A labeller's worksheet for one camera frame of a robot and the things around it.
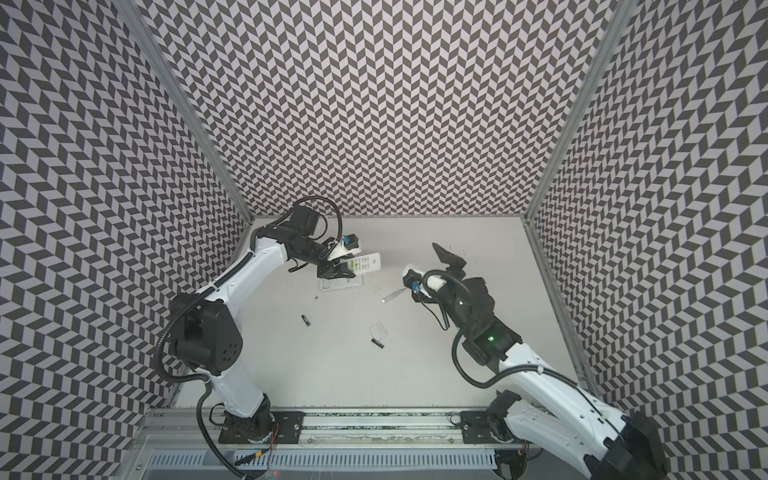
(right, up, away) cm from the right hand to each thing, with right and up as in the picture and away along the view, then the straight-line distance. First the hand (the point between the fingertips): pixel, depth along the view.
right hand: (427, 263), depth 72 cm
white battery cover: (-14, -22, +18) cm, 31 cm away
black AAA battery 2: (-13, -25, +16) cm, 32 cm away
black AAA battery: (-35, -20, +19) cm, 44 cm away
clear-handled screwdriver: (-9, -12, +25) cm, 29 cm away
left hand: (-21, -1, +13) cm, 25 cm away
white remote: (-26, -8, +27) cm, 39 cm away
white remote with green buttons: (-16, -1, +11) cm, 20 cm away
